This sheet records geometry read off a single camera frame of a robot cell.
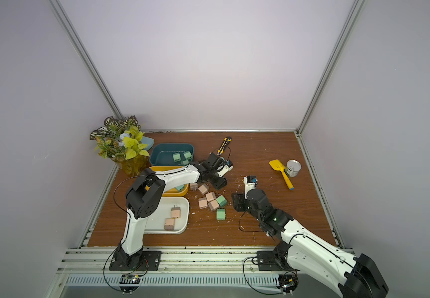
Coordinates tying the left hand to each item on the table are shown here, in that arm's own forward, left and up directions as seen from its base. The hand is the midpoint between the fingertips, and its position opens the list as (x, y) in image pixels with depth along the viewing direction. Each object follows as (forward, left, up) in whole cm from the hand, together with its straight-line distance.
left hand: (226, 180), depth 95 cm
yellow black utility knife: (+27, +1, -1) cm, 27 cm away
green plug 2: (-18, +3, -1) cm, 18 cm away
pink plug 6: (-23, +26, 0) cm, 34 cm away
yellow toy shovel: (+10, -29, 0) cm, 31 cm away
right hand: (-12, -4, +11) cm, 17 cm away
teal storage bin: (+18, +33, -1) cm, 38 cm away
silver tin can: (+6, -35, +3) cm, 36 cm away
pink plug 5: (-13, +6, 0) cm, 15 cm away
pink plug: (-5, +12, 0) cm, 13 cm away
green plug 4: (+11, +23, 0) cm, 26 cm away
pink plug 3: (-4, +17, +1) cm, 17 cm away
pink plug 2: (-9, +8, 0) cm, 12 cm away
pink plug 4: (-12, +12, -1) cm, 17 cm away
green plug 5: (-9, +21, +8) cm, 25 cm away
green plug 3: (+16, +29, -1) cm, 33 cm away
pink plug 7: (-17, +24, -1) cm, 29 cm away
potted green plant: (+6, +48, +23) cm, 54 cm away
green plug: (-11, +2, 0) cm, 12 cm away
